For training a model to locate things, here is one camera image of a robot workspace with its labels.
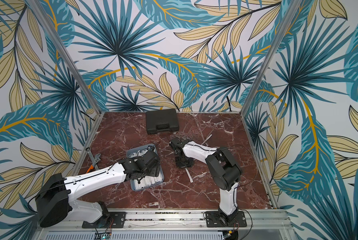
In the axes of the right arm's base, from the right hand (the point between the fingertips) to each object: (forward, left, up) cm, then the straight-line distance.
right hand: (184, 165), depth 92 cm
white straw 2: (-9, +22, +1) cm, 24 cm away
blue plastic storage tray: (+9, +31, +3) cm, 33 cm away
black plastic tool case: (+33, +16, +5) cm, 37 cm away
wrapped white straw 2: (+18, -17, +1) cm, 25 cm away
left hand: (-5, +18, +8) cm, 20 cm away
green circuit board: (-34, +41, -2) cm, 53 cm away
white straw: (-12, +24, +1) cm, 27 cm away
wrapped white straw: (-6, -3, 0) cm, 7 cm away
